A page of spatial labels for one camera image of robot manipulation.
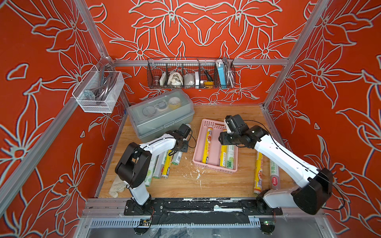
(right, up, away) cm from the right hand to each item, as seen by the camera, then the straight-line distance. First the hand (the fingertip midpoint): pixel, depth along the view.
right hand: (220, 138), depth 78 cm
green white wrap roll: (+8, -12, +7) cm, 16 cm away
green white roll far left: (-40, -24, 0) cm, 46 cm away
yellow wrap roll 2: (-5, -7, +14) cm, 16 cm away
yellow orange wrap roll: (+22, -21, +2) cm, 30 cm away
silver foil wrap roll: (-24, -14, +8) cm, 29 cm away
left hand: (-21, -7, +14) cm, 26 cm away
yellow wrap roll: (+4, -12, +9) cm, 16 cm away
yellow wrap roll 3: (-30, -18, +5) cm, 35 cm away
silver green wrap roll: (-34, -17, +7) cm, 39 cm away
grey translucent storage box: (-38, +11, +7) cm, 40 cm away
